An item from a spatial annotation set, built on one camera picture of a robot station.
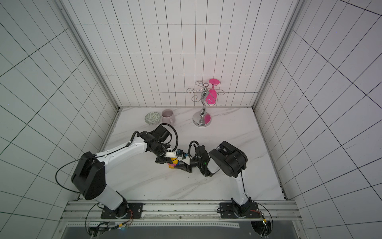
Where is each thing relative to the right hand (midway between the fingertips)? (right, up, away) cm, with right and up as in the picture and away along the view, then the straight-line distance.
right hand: (177, 158), depth 90 cm
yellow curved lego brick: (0, +1, -10) cm, 10 cm away
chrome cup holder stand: (+18, +41, +1) cm, 45 cm away
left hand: (-5, +1, -7) cm, 8 cm away
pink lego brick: (-2, -1, -9) cm, 9 cm away
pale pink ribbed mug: (-8, +26, +14) cm, 31 cm away
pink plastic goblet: (+23, +40, +11) cm, 47 cm away
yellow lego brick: (-3, -4, -4) cm, 6 cm away
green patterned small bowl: (-21, +25, +20) cm, 39 cm away
